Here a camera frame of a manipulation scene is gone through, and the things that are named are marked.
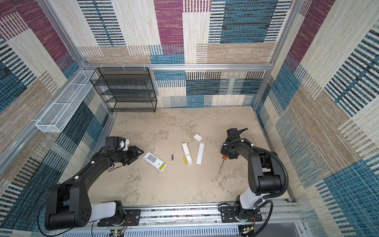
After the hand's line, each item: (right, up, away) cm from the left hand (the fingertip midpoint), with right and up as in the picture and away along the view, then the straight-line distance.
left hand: (140, 151), depth 88 cm
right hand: (+51, -3, +7) cm, 52 cm away
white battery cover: (+35, -3, +7) cm, 36 cm away
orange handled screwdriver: (+50, -5, +5) cm, 50 cm away
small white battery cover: (+34, +7, +17) cm, 39 cm away
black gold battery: (+18, -5, +6) cm, 19 cm away
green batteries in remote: (+12, -9, +2) cm, 15 cm away
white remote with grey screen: (+7, -7, +4) cm, 10 cm away
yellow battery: (+25, -6, +4) cm, 27 cm away
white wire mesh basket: (-35, +19, -16) cm, 43 cm away
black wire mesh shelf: (-18, +42, +23) cm, 51 cm away
